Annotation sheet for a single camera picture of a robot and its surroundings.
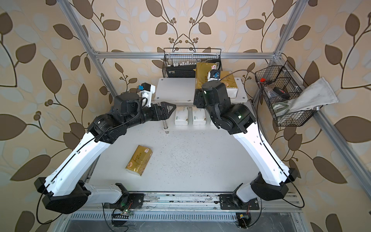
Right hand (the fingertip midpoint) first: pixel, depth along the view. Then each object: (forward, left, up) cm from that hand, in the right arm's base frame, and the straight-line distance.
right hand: (203, 92), depth 62 cm
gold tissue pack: (-13, +37, -38) cm, 55 cm away
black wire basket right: (+20, -48, -13) cm, 53 cm away
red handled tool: (+20, -37, -10) cm, 44 cm away
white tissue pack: (+14, +1, -33) cm, 36 cm away
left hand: (-6, +14, -2) cm, 16 cm away
